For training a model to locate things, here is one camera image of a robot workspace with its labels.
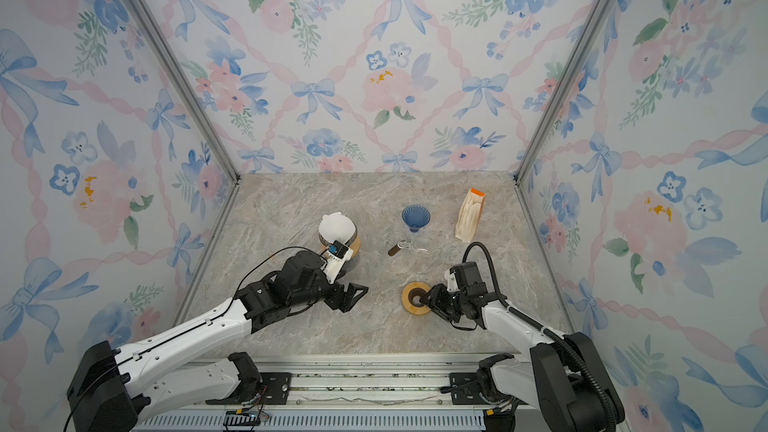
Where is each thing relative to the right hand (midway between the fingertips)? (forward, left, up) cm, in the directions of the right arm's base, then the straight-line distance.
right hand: (423, 300), depth 87 cm
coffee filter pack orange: (+26, -16, +8) cm, 32 cm away
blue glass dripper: (+27, +2, +5) cm, 28 cm away
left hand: (-1, +18, +15) cm, 23 cm away
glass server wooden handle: (+15, +9, +4) cm, 18 cm away
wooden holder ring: (-3, +1, 0) cm, 3 cm away
